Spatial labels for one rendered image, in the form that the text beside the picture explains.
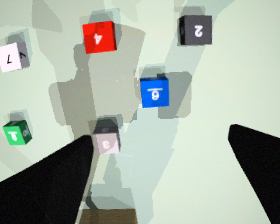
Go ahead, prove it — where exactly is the blue block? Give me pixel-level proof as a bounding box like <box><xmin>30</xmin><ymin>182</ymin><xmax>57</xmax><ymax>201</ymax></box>
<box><xmin>140</xmin><ymin>77</ymin><xmax>170</xmax><ymax>108</ymax></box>

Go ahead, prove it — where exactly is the red block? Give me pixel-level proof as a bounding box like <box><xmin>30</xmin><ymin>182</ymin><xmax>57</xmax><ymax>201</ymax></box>
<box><xmin>82</xmin><ymin>21</ymin><xmax>117</xmax><ymax>54</ymax></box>

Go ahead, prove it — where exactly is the green block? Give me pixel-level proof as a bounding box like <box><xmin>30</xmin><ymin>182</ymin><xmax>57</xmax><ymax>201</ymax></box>
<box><xmin>2</xmin><ymin>119</ymin><xmax>32</xmax><ymax>146</ymax></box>

